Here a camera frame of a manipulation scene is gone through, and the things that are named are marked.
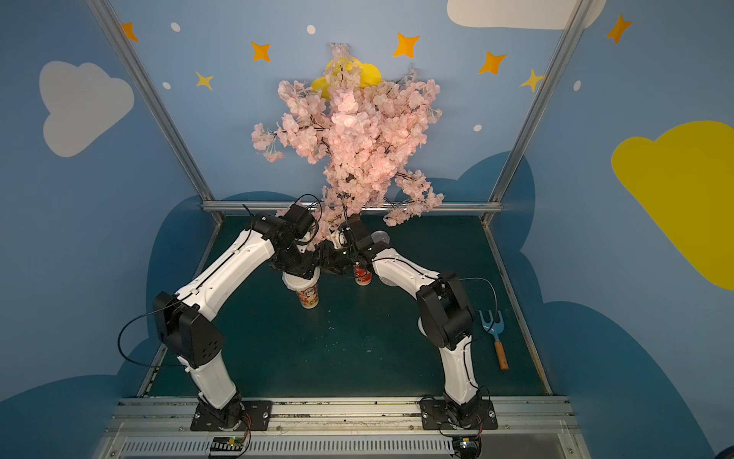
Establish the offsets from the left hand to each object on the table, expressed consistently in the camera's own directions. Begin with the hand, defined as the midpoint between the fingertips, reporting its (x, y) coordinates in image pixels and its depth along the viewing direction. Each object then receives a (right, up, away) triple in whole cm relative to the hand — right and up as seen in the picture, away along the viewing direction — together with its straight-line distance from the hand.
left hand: (303, 267), depth 82 cm
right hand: (+3, +1, +3) cm, 4 cm away
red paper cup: (+1, -10, +6) cm, 12 cm away
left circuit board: (-18, -46, -9) cm, 50 cm away
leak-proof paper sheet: (-1, -4, -3) cm, 5 cm away
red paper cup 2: (+17, -5, +15) cm, 23 cm away
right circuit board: (+45, -46, -9) cm, 66 cm away
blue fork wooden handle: (+60, -20, +6) cm, 63 cm away
